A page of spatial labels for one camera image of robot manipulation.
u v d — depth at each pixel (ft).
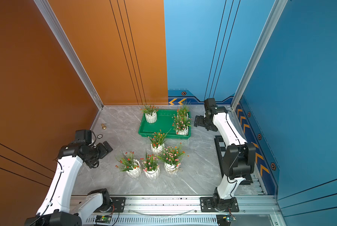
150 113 3.45
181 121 2.95
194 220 2.28
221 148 3.00
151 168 2.38
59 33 2.56
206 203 2.40
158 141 2.79
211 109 2.04
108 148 2.32
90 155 2.02
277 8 2.29
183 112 3.17
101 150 2.24
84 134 1.94
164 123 3.77
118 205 2.38
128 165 2.58
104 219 2.35
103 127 3.46
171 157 2.47
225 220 2.31
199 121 2.62
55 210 1.25
